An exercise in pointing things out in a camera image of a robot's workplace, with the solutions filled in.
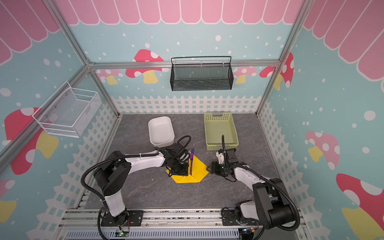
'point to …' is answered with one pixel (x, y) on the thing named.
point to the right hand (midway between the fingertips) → (209, 169)
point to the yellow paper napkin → (199, 171)
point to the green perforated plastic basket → (217, 124)
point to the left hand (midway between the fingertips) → (187, 176)
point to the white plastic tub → (161, 131)
